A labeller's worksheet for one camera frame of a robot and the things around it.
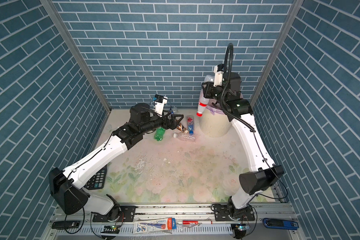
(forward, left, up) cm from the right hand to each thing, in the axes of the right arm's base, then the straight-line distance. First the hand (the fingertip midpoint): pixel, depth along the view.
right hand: (204, 80), depth 68 cm
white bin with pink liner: (-2, -8, -27) cm, 28 cm away
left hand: (-12, +11, -11) cm, 20 cm away
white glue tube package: (-53, +20, -45) cm, 72 cm away
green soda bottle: (-3, +27, -40) cm, 49 cm away
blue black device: (-48, -38, -43) cm, 75 cm away
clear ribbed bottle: (-2, +10, -44) cm, 45 cm away
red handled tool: (-50, 0, -46) cm, 68 cm away
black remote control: (-56, +60, -42) cm, 92 cm away
